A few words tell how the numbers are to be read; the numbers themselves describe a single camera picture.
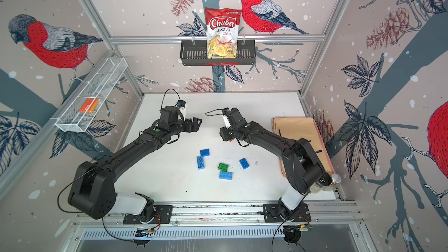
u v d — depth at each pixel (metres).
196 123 0.78
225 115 0.80
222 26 0.85
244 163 0.87
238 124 0.68
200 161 0.88
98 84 0.84
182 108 0.76
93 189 0.41
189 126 0.76
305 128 1.02
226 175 0.83
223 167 0.87
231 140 0.80
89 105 0.69
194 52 0.95
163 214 0.73
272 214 0.73
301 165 0.46
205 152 0.91
